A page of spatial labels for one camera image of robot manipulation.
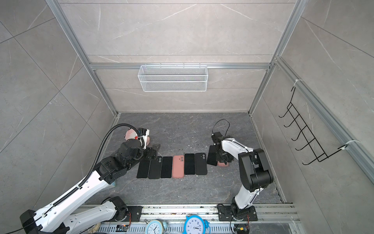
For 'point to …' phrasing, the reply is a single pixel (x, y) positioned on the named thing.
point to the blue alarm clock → (195, 224)
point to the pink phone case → (222, 164)
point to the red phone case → (178, 166)
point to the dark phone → (212, 158)
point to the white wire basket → (173, 78)
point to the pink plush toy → (131, 133)
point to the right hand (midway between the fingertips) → (227, 160)
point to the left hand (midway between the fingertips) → (155, 142)
